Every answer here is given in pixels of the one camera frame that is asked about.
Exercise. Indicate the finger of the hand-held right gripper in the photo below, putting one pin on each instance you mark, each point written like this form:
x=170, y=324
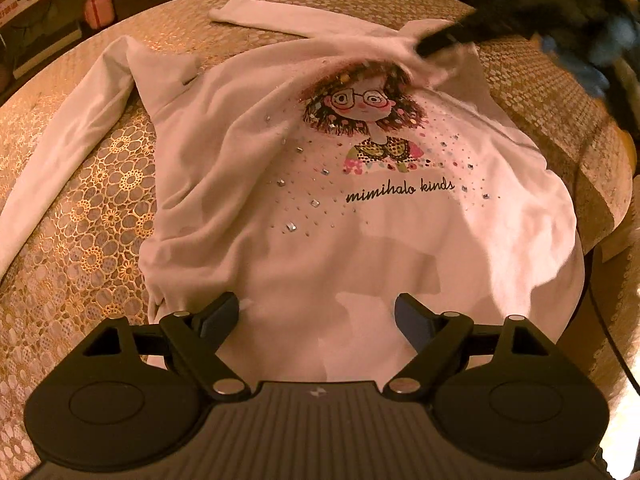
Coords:
x=465, y=27

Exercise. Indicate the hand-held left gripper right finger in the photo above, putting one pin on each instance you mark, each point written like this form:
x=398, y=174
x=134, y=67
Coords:
x=415, y=322

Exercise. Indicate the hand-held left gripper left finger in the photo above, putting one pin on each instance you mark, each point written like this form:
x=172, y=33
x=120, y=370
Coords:
x=220, y=317

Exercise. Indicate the white printed sweatshirt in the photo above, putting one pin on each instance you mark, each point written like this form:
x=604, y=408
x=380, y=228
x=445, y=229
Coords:
x=310, y=240

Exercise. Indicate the person's right hand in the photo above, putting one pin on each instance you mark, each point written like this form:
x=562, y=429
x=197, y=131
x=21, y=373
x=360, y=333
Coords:
x=585, y=50

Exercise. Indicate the gold lace tablecloth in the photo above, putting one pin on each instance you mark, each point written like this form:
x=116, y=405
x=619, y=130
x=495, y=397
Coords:
x=90, y=200

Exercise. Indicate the white book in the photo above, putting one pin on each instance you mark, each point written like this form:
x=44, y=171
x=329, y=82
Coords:
x=47, y=52

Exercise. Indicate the orange pumpkin ornament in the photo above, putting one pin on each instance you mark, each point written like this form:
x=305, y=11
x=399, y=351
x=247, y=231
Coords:
x=98, y=10

